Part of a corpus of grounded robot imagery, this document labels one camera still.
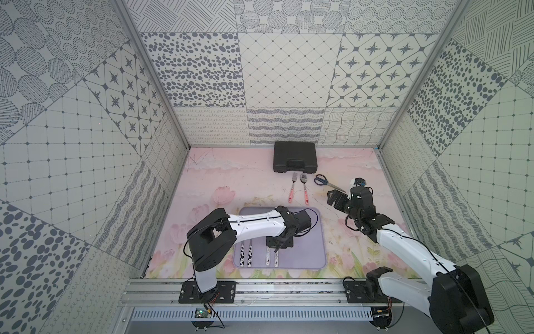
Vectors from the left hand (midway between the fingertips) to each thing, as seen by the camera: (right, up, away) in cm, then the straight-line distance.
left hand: (285, 242), depth 83 cm
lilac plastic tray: (+10, -3, +1) cm, 11 cm away
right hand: (+22, +17, +4) cm, 29 cm away
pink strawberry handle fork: (+4, +17, +18) cm, 25 cm away
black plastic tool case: (+7, +37, +33) cm, 50 cm away
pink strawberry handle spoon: (+11, +25, +24) cm, 36 cm away
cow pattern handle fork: (-17, -5, -1) cm, 18 cm away
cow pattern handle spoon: (-14, -5, -1) cm, 15 cm away
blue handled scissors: (+20, +24, +25) cm, 40 cm away
